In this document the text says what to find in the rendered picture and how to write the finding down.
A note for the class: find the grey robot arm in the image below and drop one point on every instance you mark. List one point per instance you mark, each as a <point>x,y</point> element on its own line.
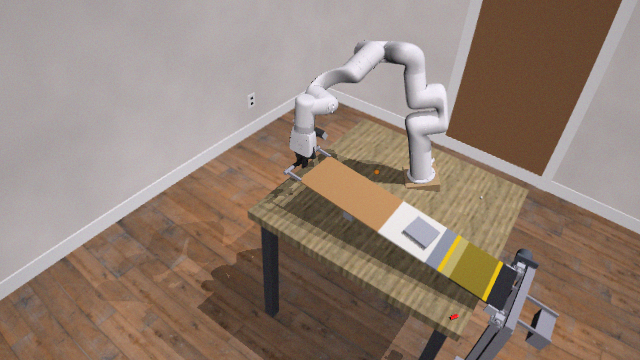
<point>367,54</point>

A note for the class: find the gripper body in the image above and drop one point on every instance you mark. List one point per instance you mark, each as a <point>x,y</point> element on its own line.
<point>303,143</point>

